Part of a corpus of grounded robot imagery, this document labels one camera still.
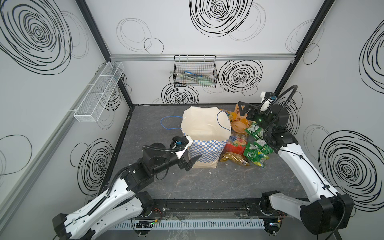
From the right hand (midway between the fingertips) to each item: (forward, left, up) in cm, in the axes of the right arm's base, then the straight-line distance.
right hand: (247, 102), depth 72 cm
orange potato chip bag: (+11, -7, -30) cm, 33 cm away
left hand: (-22, +25, -5) cm, 34 cm away
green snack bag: (-13, -9, -30) cm, 34 cm away
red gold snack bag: (-9, +1, -31) cm, 32 cm away
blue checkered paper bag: (+6, +16, -31) cm, 35 cm away
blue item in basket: (+27, +30, -1) cm, 40 cm away
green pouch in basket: (+20, +21, -2) cm, 29 cm away
